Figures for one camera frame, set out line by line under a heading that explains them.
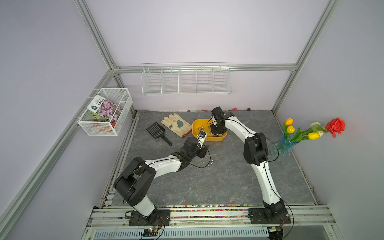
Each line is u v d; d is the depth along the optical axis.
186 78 0.97
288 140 0.80
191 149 0.68
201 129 1.08
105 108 0.74
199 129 1.08
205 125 1.09
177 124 1.12
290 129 0.71
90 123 0.72
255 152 0.63
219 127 0.91
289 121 0.74
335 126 0.62
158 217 0.72
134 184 0.44
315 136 0.69
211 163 0.92
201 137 0.77
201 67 0.93
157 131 1.08
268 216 0.66
